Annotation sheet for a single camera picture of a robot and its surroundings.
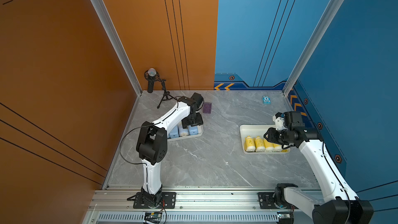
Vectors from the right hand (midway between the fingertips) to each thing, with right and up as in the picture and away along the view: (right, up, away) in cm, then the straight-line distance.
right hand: (267, 135), depth 79 cm
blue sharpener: (-50, -1, +9) cm, 50 cm away
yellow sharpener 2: (-2, -6, +5) cm, 8 cm away
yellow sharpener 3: (+3, -7, +4) cm, 8 cm away
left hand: (-37, +5, +13) cm, 40 cm away
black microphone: (-66, +34, +18) cm, 76 cm away
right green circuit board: (+4, -35, -9) cm, 37 cm away
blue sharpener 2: (-44, 0, +10) cm, 46 cm away
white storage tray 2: (0, -1, +20) cm, 20 cm away
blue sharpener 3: (-39, +1, +11) cm, 41 cm away
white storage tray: (-35, 0, +18) cm, 39 cm away
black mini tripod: (-59, +24, +29) cm, 70 cm away
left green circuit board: (-57, -37, -7) cm, 68 cm away
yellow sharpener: (-8, -6, +4) cm, 10 cm away
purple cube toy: (-31, +14, +26) cm, 42 cm away
